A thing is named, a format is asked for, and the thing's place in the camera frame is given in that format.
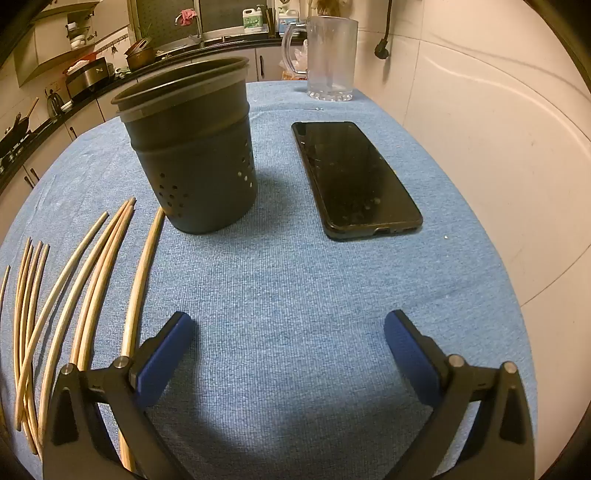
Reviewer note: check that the blue tablecloth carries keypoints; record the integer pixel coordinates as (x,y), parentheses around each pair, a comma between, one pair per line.
(286,286)

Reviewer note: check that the kitchen window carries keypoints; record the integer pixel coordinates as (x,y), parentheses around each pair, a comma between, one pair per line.
(221,14)

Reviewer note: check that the metal faucet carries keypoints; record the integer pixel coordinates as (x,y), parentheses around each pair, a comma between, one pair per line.
(199,30)

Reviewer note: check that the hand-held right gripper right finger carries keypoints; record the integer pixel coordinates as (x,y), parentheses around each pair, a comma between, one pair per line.
(413,355)

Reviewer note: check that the stainless steel appliance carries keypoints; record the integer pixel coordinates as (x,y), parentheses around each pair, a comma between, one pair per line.
(87,81)

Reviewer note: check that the beige wall cabinets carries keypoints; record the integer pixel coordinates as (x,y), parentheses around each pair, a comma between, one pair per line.
(37,55)

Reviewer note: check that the pink cloth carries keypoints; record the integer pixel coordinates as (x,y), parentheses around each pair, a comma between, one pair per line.
(187,16)

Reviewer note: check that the brown metal pot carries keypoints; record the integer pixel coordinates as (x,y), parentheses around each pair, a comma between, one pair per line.
(140,56)

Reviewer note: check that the dark grey perforated utensil holder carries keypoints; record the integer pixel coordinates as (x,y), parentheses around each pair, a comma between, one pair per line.
(194,152)

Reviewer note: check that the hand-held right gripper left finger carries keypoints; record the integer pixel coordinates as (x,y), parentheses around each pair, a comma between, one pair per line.
(164,355)

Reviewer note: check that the bunch of wooden chopsticks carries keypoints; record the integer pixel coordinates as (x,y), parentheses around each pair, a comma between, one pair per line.
(139,281)

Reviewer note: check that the white green detergent bottle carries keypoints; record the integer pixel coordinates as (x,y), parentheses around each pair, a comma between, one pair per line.
(255,21)

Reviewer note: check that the white blue bottle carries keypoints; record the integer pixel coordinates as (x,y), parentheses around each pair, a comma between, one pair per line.
(291,18)

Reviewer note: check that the red basket with white cloth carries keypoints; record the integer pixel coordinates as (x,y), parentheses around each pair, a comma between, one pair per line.
(79,67)

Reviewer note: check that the dark kettle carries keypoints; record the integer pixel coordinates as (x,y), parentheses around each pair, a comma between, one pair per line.
(54,104)

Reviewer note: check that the black smartphone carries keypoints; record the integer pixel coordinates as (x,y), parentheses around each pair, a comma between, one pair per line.
(351,175)

